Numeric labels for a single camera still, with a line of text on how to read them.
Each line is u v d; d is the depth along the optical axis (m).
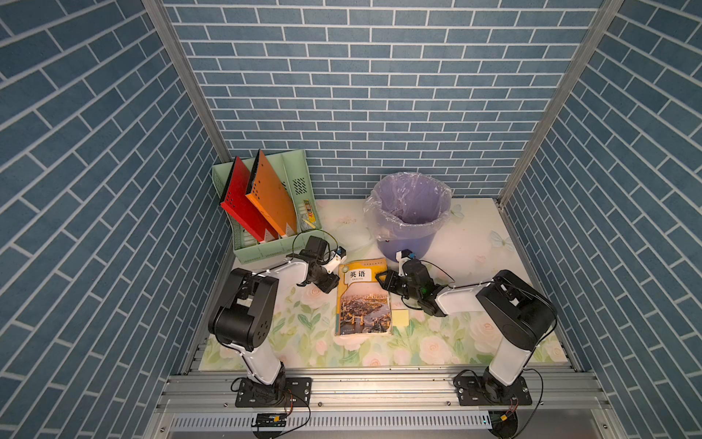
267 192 1.02
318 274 0.75
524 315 0.49
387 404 0.72
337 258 0.87
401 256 0.88
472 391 0.73
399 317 0.86
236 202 0.83
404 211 1.00
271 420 0.72
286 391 0.73
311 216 1.14
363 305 0.87
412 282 0.74
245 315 0.47
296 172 1.06
